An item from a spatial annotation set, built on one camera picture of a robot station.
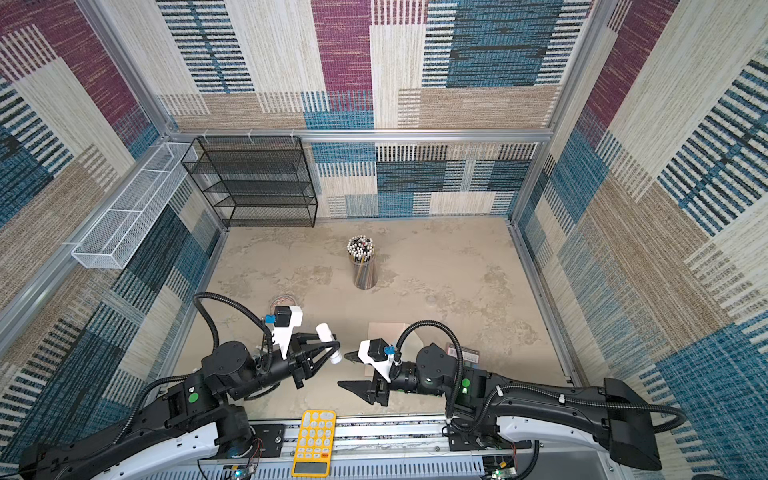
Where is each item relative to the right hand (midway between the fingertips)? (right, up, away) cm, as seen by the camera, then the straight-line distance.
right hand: (346, 373), depth 63 cm
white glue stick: (-4, +9, -3) cm, 11 cm away
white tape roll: (-25, +11, +35) cm, 44 cm away
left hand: (-2, +7, -2) cm, 8 cm away
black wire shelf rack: (-39, +50, +46) cm, 79 cm away
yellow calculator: (-9, -21, +9) cm, 24 cm away
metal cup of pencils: (+1, +25, +25) cm, 35 cm away
